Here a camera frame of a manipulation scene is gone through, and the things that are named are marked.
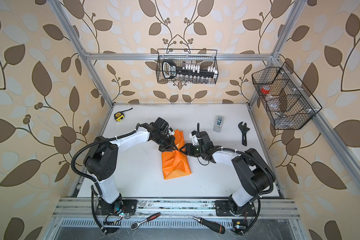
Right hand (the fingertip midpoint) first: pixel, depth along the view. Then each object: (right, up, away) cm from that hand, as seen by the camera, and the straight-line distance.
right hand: (182, 150), depth 89 cm
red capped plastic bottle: (+50, +37, -1) cm, 62 cm away
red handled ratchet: (-22, -31, -20) cm, 43 cm away
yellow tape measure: (-48, +21, +21) cm, 57 cm away
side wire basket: (+54, +26, -16) cm, 62 cm away
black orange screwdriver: (+15, -30, -21) cm, 40 cm away
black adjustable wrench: (+43, +12, +16) cm, 48 cm away
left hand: (-3, +3, -4) cm, 6 cm away
